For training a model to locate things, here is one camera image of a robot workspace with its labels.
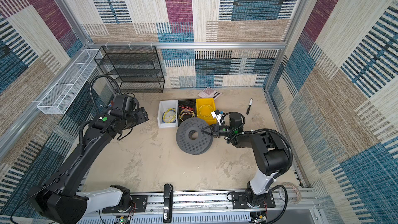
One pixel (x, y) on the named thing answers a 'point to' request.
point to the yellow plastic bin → (210, 101)
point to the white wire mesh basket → (56, 100)
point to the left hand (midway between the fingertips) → (142, 113)
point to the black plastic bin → (191, 103)
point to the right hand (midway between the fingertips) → (202, 132)
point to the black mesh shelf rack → (134, 68)
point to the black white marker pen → (250, 103)
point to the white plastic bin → (164, 104)
